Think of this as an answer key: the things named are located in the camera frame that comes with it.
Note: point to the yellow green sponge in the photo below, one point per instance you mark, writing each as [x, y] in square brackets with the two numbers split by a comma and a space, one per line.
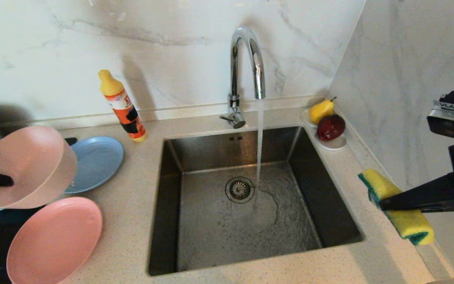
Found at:
[412, 225]

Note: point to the pale pink bowl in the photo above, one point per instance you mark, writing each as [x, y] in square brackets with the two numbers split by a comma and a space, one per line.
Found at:
[34, 157]

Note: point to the orange detergent bottle yellow cap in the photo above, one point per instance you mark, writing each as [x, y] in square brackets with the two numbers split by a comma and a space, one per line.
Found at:
[124, 112]

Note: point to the stainless steel sink basin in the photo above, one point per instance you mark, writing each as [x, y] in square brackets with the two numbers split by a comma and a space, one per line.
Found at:
[211, 244]

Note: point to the pink plate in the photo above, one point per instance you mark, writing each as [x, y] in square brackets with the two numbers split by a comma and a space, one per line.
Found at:
[53, 240]

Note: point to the small white dish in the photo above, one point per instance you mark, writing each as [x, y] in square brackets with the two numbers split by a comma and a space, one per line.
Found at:
[336, 145]

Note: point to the grey-blue plate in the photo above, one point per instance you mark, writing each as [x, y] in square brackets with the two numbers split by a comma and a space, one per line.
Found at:
[101, 161]

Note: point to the dark red apple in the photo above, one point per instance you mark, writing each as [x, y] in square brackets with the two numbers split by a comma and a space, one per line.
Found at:
[330, 127]

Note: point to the yellow pear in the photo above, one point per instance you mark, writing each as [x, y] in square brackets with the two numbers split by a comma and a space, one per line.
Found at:
[320, 111]

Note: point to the round metal drain strainer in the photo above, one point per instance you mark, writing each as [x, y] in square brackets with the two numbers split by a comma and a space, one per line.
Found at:
[239, 190]

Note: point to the chrome gooseneck faucet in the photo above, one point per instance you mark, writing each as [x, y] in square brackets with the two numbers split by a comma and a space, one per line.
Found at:
[233, 79]

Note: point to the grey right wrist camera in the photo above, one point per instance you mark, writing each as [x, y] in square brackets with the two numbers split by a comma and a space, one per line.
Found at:
[453, 120]

